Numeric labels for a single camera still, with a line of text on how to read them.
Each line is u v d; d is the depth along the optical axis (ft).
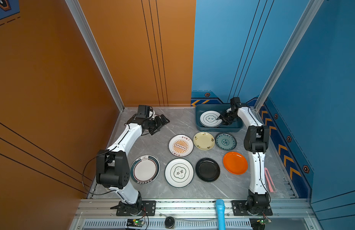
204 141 3.30
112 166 1.52
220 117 3.24
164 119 2.65
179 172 2.78
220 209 2.33
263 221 2.28
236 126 3.57
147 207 2.44
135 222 2.32
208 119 3.63
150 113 2.48
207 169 2.85
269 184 2.65
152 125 2.48
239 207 2.38
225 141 3.26
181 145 3.17
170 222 2.02
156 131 2.81
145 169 2.88
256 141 2.14
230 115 3.02
